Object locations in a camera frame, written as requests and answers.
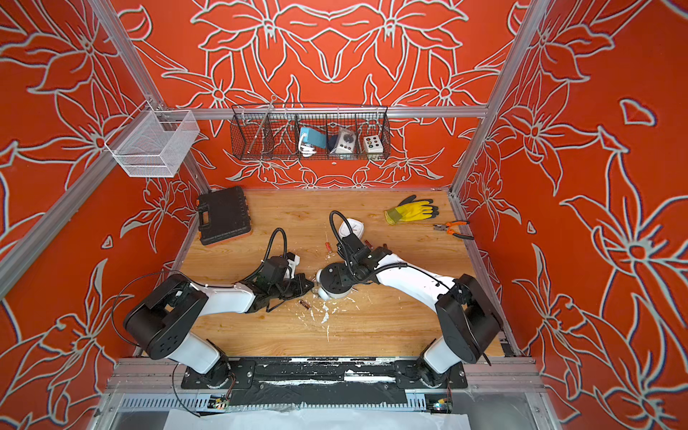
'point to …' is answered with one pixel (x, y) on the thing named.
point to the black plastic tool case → (222, 214)
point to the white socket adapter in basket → (345, 143)
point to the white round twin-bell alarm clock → (334, 280)
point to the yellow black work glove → (411, 210)
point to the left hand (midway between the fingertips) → (316, 284)
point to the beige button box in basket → (374, 148)
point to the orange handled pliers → (446, 227)
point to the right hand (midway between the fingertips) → (339, 276)
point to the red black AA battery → (305, 305)
